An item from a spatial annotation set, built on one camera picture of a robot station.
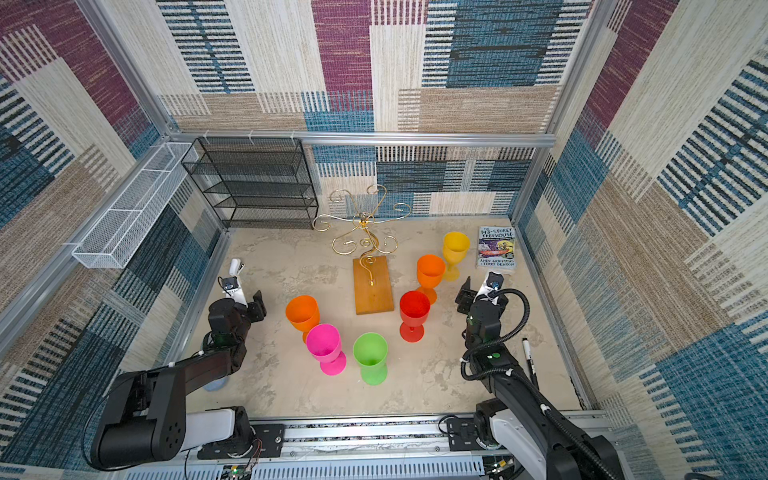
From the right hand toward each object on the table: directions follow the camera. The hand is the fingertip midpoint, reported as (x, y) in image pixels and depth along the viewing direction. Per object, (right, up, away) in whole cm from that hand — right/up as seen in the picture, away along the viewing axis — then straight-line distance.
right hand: (483, 286), depth 83 cm
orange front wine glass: (-13, +4, +8) cm, 16 cm away
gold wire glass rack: (-31, +2, +14) cm, 34 cm away
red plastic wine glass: (-19, -6, -4) cm, 21 cm away
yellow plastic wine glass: (-6, +10, +9) cm, 15 cm away
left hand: (-67, -3, +8) cm, 68 cm away
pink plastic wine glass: (-42, -14, -7) cm, 45 cm away
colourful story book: (+13, +11, +26) cm, 31 cm away
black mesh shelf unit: (-74, +34, +27) cm, 85 cm away
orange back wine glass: (-50, -8, +3) cm, 51 cm away
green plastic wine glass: (-30, -17, -3) cm, 35 cm away
